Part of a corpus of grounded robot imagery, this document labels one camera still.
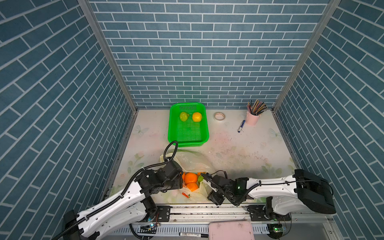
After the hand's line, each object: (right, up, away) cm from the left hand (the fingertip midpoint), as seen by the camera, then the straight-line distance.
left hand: (180, 183), depth 75 cm
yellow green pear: (-2, +35, +33) cm, 49 cm away
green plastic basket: (+1, +23, +30) cm, 38 cm away
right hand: (+15, -8, +4) cm, 17 cm away
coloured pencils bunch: (+51, +42, +30) cm, 73 cm away
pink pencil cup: (+48, +33, +32) cm, 66 cm away
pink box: (+24, -19, -7) cm, 31 cm away
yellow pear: (+8, +35, +33) cm, 49 cm away
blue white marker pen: (+41, +28, +34) cm, 60 cm away
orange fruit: (+5, 0, +7) cm, 8 cm away
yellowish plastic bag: (+4, +10, +3) cm, 12 cm away
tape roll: (+26, +36, +42) cm, 61 cm away
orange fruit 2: (+6, -2, +1) cm, 6 cm away
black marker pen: (+9, -21, -7) cm, 24 cm away
